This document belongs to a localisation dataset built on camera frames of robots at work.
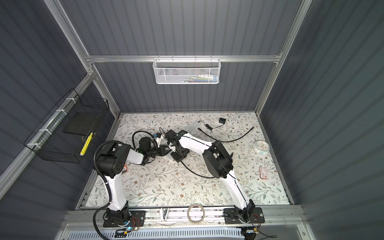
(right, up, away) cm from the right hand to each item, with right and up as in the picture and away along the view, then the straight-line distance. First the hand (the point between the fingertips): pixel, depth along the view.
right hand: (180, 159), depth 95 cm
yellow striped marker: (-42, +13, -25) cm, 51 cm away
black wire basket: (-54, +17, -22) cm, 61 cm away
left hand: (-5, +6, +4) cm, 9 cm away
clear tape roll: (+6, -24, -21) cm, 32 cm away
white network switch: (-7, +2, +1) cm, 8 cm away
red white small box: (+50, -6, -8) cm, 51 cm away
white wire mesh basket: (+3, +68, +29) cm, 74 cm away
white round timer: (+53, +8, +2) cm, 54 cm away
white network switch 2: (+8, +21, +17) cm, 28 cm away
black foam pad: (-50, +23, -17) cm, 58 cm away
